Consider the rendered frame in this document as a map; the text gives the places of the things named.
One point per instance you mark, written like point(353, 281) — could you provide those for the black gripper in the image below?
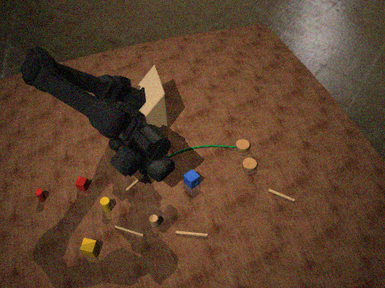
point(157, 170)

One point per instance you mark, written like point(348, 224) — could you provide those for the blue block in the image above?
point(192, 179)

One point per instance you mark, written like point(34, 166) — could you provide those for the yellow cylinder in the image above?
point(106, 204)

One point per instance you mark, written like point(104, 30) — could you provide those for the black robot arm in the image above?
point(115, 107)

